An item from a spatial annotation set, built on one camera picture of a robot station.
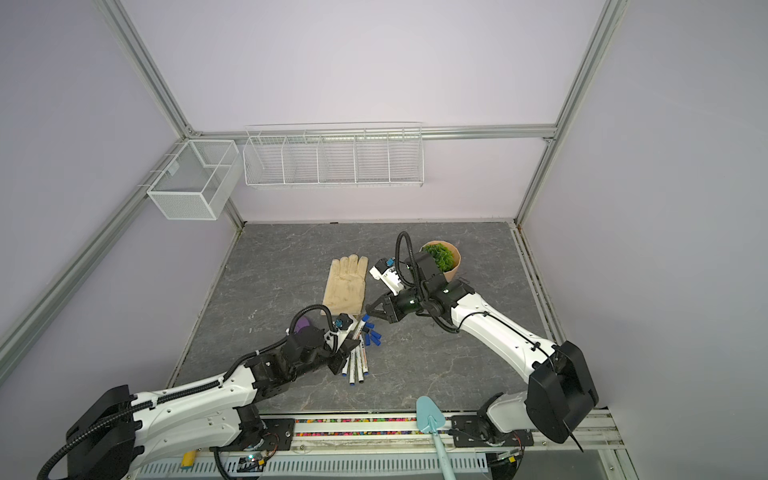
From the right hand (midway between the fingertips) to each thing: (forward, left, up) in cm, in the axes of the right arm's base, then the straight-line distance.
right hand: (370, 314), depth 75 cm
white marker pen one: (-2, +2, -2) cm, 4 cm away
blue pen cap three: (+3, 0, -19) cm, 19 cm away
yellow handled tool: (-29, +42, -16) cm, 54 cm away
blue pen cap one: (-1, +1, 0) cm, 1 cm away
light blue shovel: (-21, -15, -16) cm, 30 cm away
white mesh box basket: (+45, +60, +9) cm, 76 cm away
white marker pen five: (-6, +4, -18) cm, 19 cm away
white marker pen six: (-4, +3, -18) cm, 19 cm away
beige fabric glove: (+21, +12, -18) cm, 30 cm away
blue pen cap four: (+1, 0, -18) cm, 18 cm away
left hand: (-3, +4, -9) cm, 10 cm away
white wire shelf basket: (+57, +14, +9) cm, 60 cm away
